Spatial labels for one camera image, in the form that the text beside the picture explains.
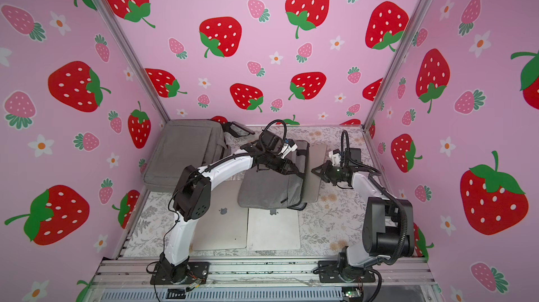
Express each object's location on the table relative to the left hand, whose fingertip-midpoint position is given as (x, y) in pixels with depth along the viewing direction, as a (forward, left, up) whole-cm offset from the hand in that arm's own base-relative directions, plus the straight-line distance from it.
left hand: (297, 170), depth 88 cm
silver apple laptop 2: (-21, +11, -13) cm, 26 cm away
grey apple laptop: (+9, -9, -1) cm, 13 cm away
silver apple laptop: (-19, +31, -14) cm, 39 cm away
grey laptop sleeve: (-5, +14, -7) cm, 17 cm away
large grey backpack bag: (+19, +56, -4) cm, 59 cm away
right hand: (0, -6, -1) cm, 6 cm away
